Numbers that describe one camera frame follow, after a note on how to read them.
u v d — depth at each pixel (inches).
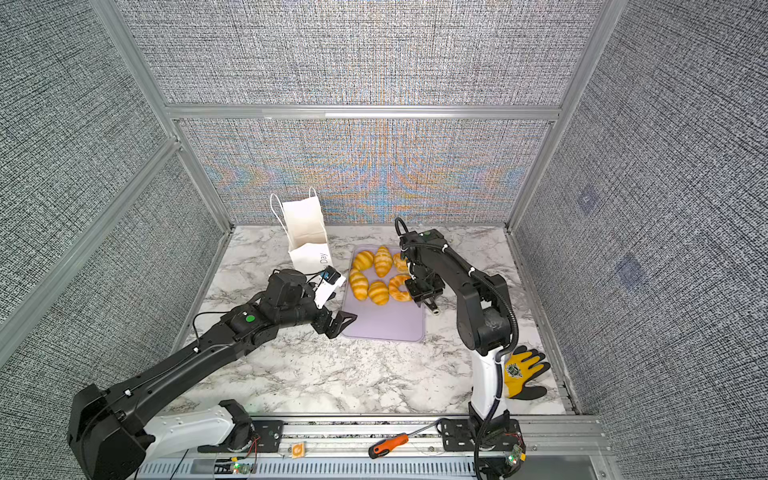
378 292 38.2
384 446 27.6
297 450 28.1
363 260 41.0
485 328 20.9
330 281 25.2
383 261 40.7
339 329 26.3
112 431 14.8
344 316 26.1
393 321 36.4
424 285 32.2
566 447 29.3
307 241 41.7
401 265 40.7
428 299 33.4
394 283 39.4
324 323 26.0
